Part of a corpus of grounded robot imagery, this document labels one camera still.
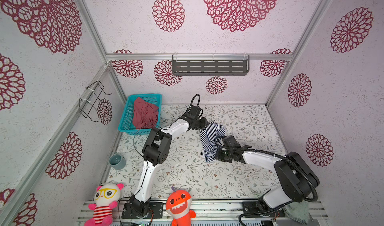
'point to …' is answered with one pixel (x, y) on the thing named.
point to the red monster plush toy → (177, 205)
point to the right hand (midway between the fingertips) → (213, 154)
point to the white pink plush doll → (106, 197)
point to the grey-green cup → (117, 161)
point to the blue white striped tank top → (209, 135)
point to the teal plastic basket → (145, 115)
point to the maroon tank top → (145, 114)
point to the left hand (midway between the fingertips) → (206, 125)
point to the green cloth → (298, 210)
